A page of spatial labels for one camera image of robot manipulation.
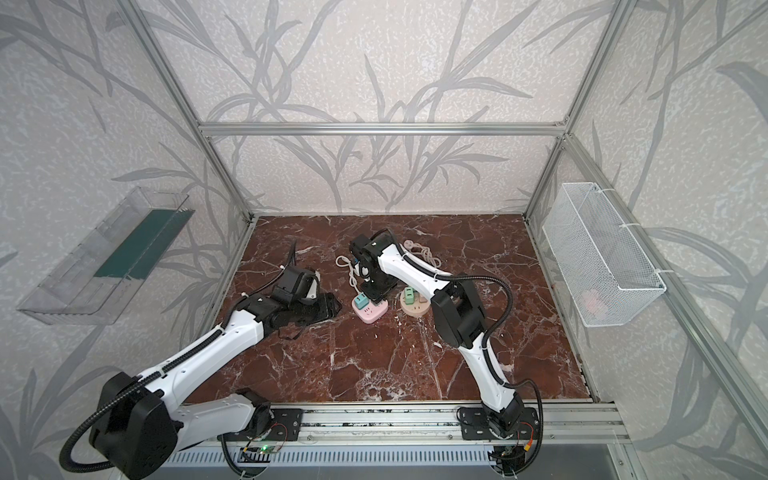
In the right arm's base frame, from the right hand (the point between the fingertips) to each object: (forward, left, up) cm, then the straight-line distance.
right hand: (379, 288), depth 92 cm
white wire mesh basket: (-14, -50, +28) cm, 59 cm away
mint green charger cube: (-2, -9, 0) cm, 10 cm away
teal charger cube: (-5, +5, 0) cm, 7 cm away
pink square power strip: (-6, +2, -4) cm, 8 cm away
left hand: (-7, +10, +6) cm, 14 cm away
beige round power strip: (-5, -12, -3) cm, 14 cm away
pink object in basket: (-13, -54, +14) cm, 58 cm away
